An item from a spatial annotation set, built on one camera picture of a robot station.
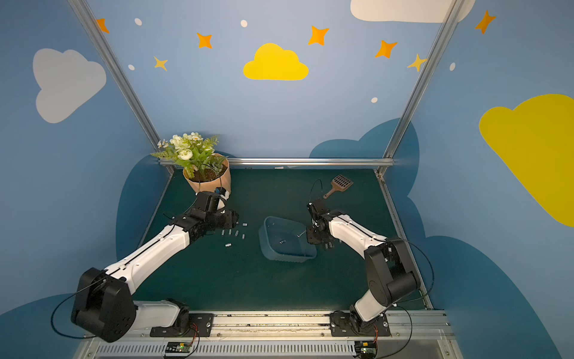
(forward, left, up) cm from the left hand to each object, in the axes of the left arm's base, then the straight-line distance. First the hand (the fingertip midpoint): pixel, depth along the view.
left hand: (233, 212), depth 86 cm
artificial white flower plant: (+18, +16, +15) cm, 28 cm away
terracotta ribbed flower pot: (+22, +12, -1) cm, 25 cm away
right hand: (-4, -34, -10) cm, 35 cm away
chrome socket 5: (-7, +4, -14) cm, 16 cm away
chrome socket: (-11, +1, +4) cm, 11 cm away
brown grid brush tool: (+29, -48, -14) cm, 57 cm away
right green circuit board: (-42, -49, -17) cm, 66 cm away
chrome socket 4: (-3, -2, -14) cm, 15 cm away
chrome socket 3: (-2, +1, -14) cm, 14 cm away
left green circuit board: (-43, +13, -16) cm, 47 cm away
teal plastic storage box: (-7, -20, -8) cm, 23 cm away
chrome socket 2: (-10, -1, +4) cm, 11 cm away
